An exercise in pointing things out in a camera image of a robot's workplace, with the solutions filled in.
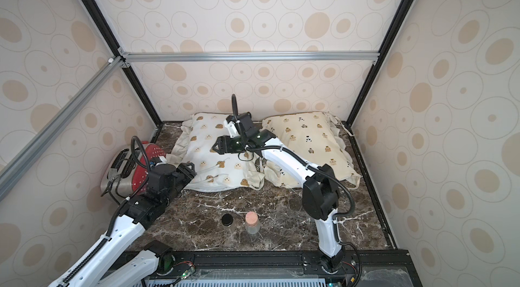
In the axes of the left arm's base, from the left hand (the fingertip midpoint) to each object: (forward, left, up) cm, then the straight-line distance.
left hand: (197, 166), depth 77 cm
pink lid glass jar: (-17, -21, -11) cm, 30 cm away
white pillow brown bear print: (+23, +10, -13) cm, 29 cm away
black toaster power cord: (-6, +33, -5) cm, 34 cm away
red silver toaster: (0, +29, -5) cm, 30 cm away
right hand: (+11, -11, 0) cm, 16 cm away
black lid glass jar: (-16, -12, -12) cm, 23 cm away
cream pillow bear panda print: (+24, -50, -9) cm, 57 cm away
